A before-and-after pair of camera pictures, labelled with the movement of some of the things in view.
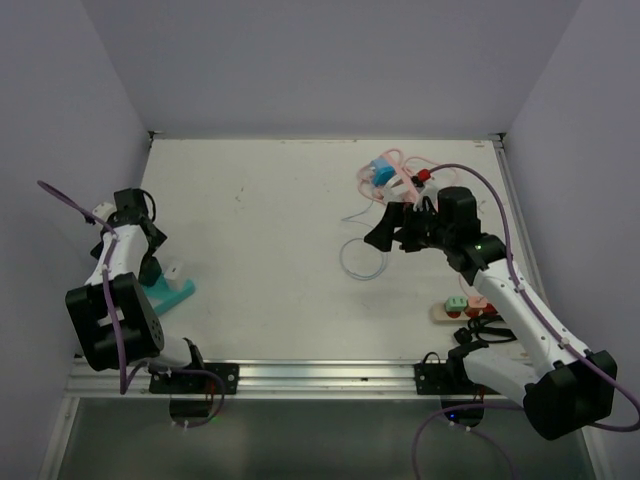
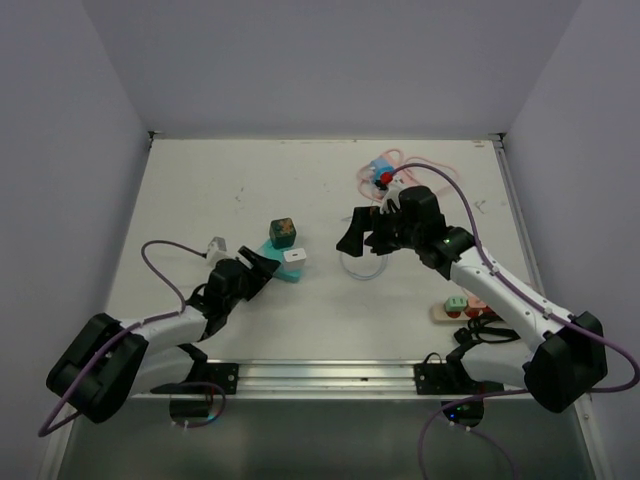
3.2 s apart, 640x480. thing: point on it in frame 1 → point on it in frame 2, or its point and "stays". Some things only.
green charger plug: (456, 304) stays
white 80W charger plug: (174, 274) → (294, 259)
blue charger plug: (381, 171) stays
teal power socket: (164, 298) → (267, 249)
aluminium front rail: (286, 378) stays
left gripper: (159, 239) → (260, 272)
